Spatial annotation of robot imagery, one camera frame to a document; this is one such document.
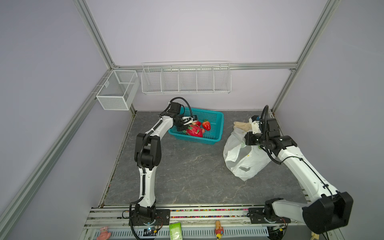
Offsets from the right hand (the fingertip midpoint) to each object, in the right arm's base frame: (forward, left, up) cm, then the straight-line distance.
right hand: (246, 136), depth 81 cm
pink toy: (-43, +69, -17) cm, 83 cm away
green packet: (-42, +37, -17) cm, 58 cm away
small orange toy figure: (-41, +17, -17) cm, 47 cm away
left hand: (+18, +35, -9) cm, 40 cm away
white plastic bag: (-14, +4, 0) cm, 15 cm away
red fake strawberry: (+22, +20, -17) cm, 34 cm away
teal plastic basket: (+14, +18, -20) cm, 30 cm away
